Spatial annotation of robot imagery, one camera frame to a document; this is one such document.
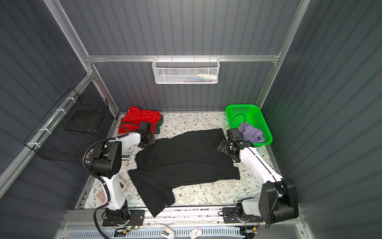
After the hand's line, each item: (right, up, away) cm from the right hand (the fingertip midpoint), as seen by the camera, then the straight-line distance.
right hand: (228, 151), depth 87 cm
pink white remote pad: (-70, -23, -8) cm, 74 cm away
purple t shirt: (+18, +10, +13) cm, 24 cm away
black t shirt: (-41, -9, +3) cm, 42 cm away
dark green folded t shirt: (-47, +16, +24) cm, 55 cm away
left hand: (-50, +4, +16) cm, 53 cm away
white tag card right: (-20, -35, -18) cm, 44 cm away
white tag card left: (-32, -35, -19) cm, 51 cm away
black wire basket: (-84, +11, -16) cm, 86 cm away
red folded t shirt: (-65, +22, +25) cm, 73 cm away
